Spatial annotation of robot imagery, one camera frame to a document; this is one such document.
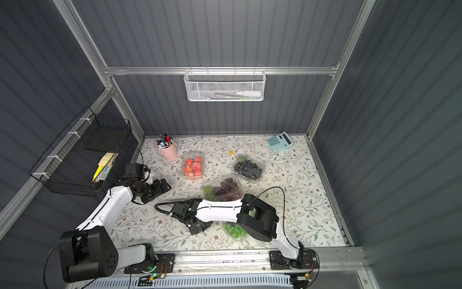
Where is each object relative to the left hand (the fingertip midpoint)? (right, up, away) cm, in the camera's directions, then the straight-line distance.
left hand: (164, 191), depth 85 cm
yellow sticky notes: (-21, +15, -10) cm, 28 cm away
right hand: (+18, -17, -2) cm, 24 cm away
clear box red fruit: (+11, +12, +14) cm, 22 cm away
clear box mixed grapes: (+30, 0, +6) cm, 31 cm away
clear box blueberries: (+42, +11, +12) cm, 45 cm away
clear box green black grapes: (+34, -16, -6) cm, 38 cm away
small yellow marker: (+32, +19, +27) cm, 46 cm away
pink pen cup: (-4, +22, +17) cm, 28 cm away
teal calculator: (+63, +25, +30) cm, 74 cm away
